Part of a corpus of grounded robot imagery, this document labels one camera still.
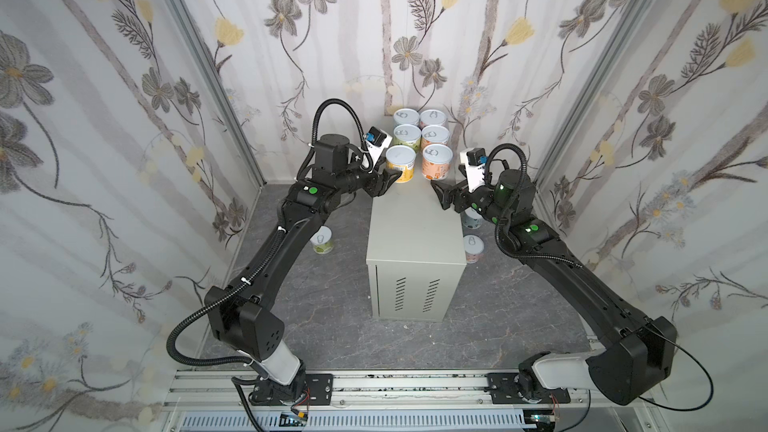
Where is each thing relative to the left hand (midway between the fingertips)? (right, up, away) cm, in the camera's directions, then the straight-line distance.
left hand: (389, 156), depth 71 cm
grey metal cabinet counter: (+6, -24, -12) cm, 27 cm away
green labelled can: (-22, -23, +26) cm, 41 cm away
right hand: (+14, -3, -2) cm, 15 cm away
